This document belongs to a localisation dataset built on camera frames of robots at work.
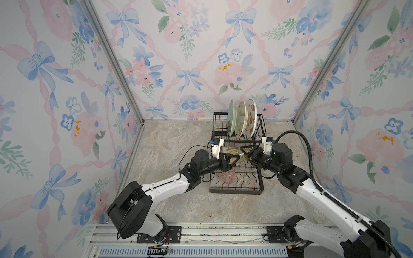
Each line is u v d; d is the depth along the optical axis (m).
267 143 0.70
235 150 0.73
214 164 0.68
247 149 0.70
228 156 0.73
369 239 0.38
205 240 0.73
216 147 0.69
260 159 0.66
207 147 0.69
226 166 0.67
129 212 0.42
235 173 0.91
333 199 0.46
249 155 0.67
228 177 0.89
